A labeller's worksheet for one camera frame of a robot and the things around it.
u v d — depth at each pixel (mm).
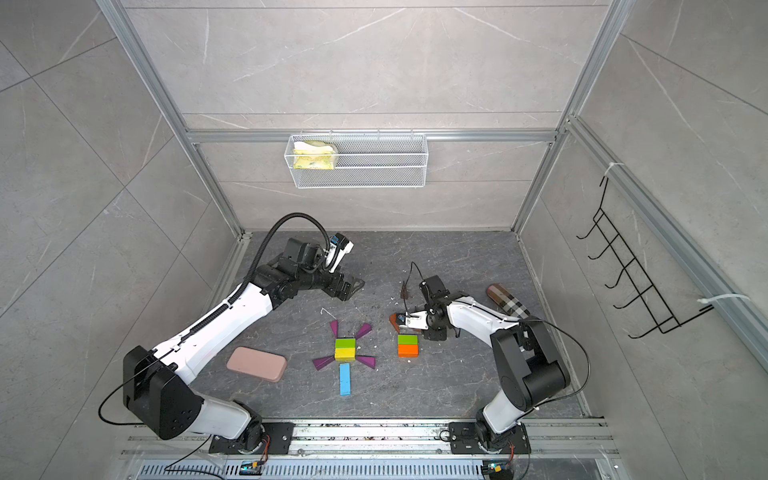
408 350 862
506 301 958
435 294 739
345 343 885
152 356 425
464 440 727
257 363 853
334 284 690
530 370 449
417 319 815
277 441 733
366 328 922
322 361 856
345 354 855
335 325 927
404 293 1014
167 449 719
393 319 929
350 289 700
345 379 818
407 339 884
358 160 1007
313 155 875
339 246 684
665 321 581
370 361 855
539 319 481
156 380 398
